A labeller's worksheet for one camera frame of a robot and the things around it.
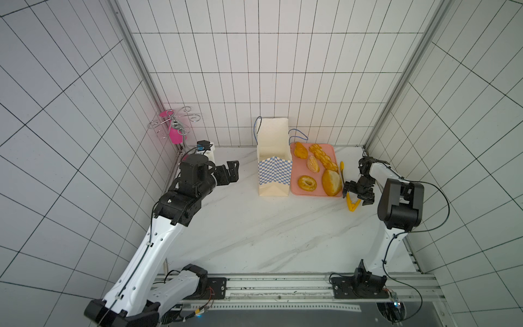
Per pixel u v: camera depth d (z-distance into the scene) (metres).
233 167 0.60
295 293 0.73
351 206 0.92
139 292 0.37
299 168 1.10
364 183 0.82
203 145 0.56
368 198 0.85
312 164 1.05
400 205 0.54
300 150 1.13
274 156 0.80
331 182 0.97
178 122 0.93
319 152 1.14
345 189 0.91
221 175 0.59
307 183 1.00
